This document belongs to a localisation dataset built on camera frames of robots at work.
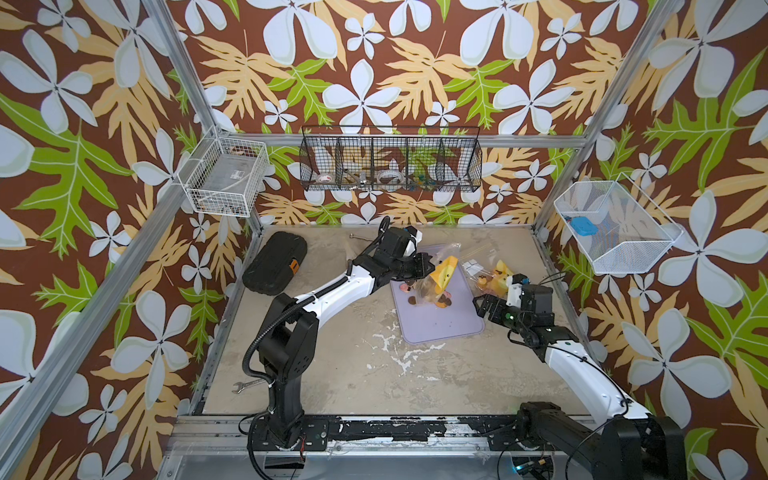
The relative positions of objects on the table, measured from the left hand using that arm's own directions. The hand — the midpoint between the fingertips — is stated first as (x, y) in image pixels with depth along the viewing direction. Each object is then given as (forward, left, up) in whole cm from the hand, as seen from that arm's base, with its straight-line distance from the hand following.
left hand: (439, 263), depth 83 cm
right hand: (-7, -14, -10) cm, 18 cm away
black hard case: (+11, +53, -15) cm, 56 cm away
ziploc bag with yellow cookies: (-4, +1, -7) cm, 8 cm away
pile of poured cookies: (-1, -4, -20) cm, 21 cm away
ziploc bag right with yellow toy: (+8, -20, -17) cm, 27 cm away
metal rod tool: (+30, +29, -21) cm, 47 cm away
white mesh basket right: (+8, -50, +7) cm, 51 cm away
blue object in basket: (+10, -42, +5) cm, 43 cm away
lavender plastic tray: (-9, +3, -20) cm, 22 cm away
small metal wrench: (-28, +54, -19) cm, 64 cm away
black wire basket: (+36, +15, +10) cm, 40 cm away
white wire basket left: (+22, +63, +13) cm, 68 cm away
